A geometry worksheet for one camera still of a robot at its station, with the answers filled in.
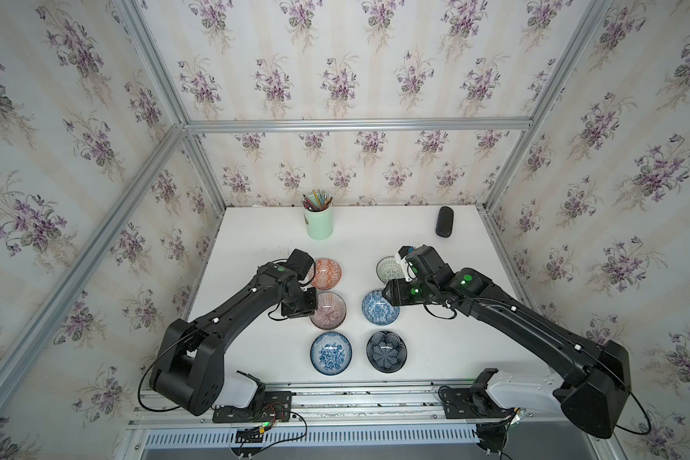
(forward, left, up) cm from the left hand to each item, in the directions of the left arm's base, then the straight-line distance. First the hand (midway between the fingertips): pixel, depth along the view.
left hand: (318, 314), depth 82 cm
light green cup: (+36, +1, -1) cm, 36 cm away
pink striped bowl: (+3, -3, -5) cm, 6 cm away
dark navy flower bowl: (-9, -20, -6) cm, 23 cm away
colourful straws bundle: (+41, 0, +7) cm, 42 cm away
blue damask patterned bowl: (+4, -19, -6) cm, 20 cm away
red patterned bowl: (+17, -2, -6) cm, 19 cm away
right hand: (+2, -21, +10) cm, 23 cm away
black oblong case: (+41, -49, -5) cm, 64 cm away
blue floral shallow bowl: (-9, -4, -7) cm, 12 cm away
